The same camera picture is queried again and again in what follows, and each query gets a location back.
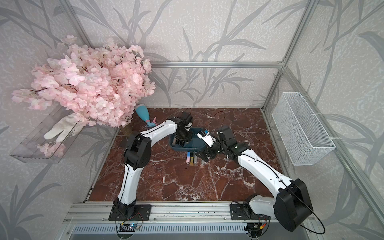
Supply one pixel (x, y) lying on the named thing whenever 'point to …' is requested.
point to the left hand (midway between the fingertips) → (190, 139)
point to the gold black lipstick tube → (191, 158)
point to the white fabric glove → (69, 125)
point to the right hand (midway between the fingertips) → (201, 146)
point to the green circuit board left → (127, 227)
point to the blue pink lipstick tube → (188, 157)
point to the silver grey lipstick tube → (195, 159)
